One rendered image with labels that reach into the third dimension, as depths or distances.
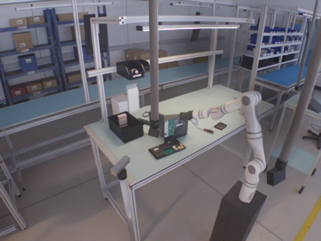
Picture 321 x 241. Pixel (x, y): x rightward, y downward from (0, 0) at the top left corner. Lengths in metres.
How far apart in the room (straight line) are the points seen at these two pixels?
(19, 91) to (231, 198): 4.36
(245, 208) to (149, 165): 0.72
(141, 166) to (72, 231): 1.28
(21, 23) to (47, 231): 3.66
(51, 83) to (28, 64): 0.63
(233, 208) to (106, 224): 1.41
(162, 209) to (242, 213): 1.19
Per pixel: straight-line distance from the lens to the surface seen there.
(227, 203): 1.49
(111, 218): 2.42
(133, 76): 1.70
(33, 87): 4.84
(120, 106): 1.89
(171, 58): 2.23
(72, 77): 4.95
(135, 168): 1.44
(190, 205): 2.50
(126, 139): 1.67
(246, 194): 1.46
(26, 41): 4.68
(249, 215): 1.46
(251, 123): 1.23
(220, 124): 1.98
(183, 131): 1.75
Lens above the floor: 1.96
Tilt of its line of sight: 29 degrees down
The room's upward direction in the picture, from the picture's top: straight up
